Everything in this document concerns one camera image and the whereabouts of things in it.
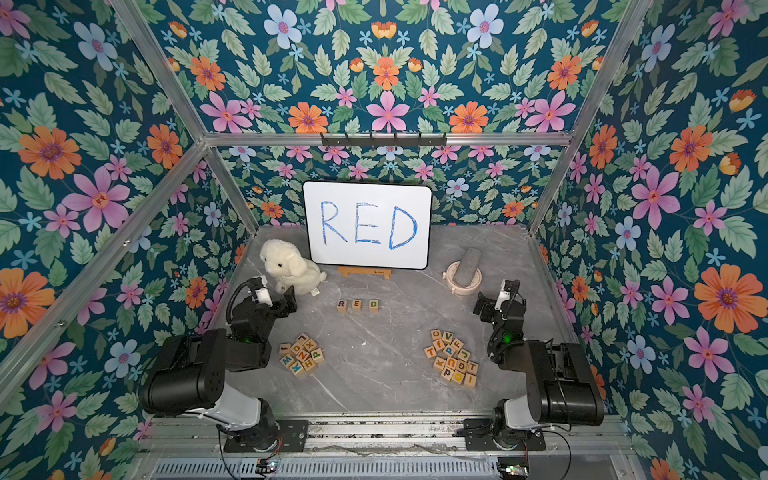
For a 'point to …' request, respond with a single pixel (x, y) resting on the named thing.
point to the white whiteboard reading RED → (369, 225)
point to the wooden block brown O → (296, 348)
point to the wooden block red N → (302, 355)
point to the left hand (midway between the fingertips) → (279, 286)
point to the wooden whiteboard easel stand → (346, 271)
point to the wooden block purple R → (341, 306)
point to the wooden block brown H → (308, 364)
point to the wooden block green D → (374, 306)
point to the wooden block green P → (317, 355)
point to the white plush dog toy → (284, 261)
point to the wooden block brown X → (310, 345)
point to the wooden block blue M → (287, 360)
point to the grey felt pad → (467, 267)
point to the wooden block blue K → (297, 369)
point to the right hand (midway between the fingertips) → (503, 293)
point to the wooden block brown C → (436, 334)
